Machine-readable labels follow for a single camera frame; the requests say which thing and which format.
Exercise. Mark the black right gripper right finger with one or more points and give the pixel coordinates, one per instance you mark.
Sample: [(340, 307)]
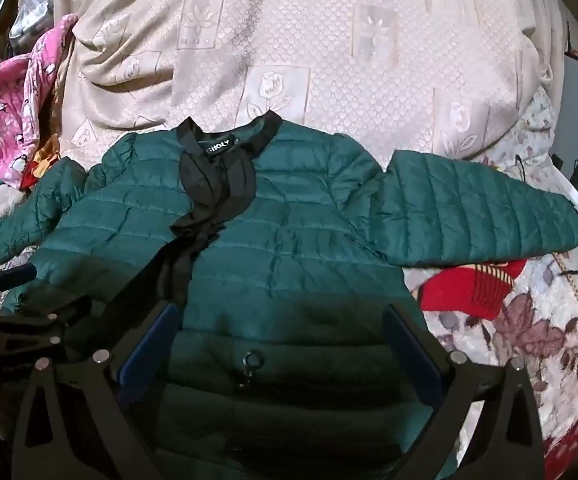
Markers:
[(507, 442)]

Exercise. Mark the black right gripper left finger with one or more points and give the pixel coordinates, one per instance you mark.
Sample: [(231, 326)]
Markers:
[(72, 421)]

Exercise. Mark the green quilted puffer jacket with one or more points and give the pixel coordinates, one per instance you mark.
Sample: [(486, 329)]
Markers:
[(282, 245)]

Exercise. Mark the floral print bed sheet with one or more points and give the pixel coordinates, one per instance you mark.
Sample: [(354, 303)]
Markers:
[(539, 317)]

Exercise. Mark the red knitted garment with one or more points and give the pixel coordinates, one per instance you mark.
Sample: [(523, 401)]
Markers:
[(473, 289)]

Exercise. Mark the orange yellow patterned cloth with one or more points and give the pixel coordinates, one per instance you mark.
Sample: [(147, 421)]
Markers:
[(42, 160)]

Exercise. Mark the pink patterned quilt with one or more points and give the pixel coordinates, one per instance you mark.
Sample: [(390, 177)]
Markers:
[(26, 81)]

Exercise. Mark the grey plastic bag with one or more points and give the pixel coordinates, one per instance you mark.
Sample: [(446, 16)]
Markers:
[(34, 18)]

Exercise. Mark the beige embossed floral blanket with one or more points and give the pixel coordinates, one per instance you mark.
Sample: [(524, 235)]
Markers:
[(478, 79)]

